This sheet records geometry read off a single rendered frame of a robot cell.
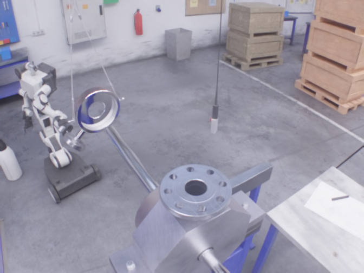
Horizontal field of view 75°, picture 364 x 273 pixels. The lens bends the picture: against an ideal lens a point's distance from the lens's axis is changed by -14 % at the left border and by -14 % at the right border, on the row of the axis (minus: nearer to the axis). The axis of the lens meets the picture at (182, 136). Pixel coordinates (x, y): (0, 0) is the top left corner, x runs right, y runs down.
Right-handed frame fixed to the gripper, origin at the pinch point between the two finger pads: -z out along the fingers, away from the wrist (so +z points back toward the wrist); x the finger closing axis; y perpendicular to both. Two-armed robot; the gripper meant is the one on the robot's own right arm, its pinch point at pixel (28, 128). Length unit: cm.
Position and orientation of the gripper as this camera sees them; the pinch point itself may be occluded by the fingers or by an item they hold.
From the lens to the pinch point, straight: 338.8
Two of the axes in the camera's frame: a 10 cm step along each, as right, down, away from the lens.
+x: -3.9, 4.5, -8.0
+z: 2.6, -7.8, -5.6
